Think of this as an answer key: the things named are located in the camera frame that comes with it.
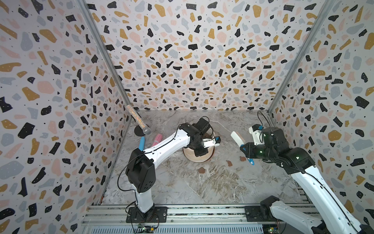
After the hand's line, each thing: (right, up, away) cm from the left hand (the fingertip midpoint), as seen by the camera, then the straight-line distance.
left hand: (205, 149), depth 82 cm
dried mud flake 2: (+16, -11, +11) cm, 22 cm away
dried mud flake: (-2, -14, +9) cm, 17 cm away
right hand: (+16, +3, -12) cm, 21 cm away
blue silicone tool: (-43, +1, +18) cm, 46 cm away
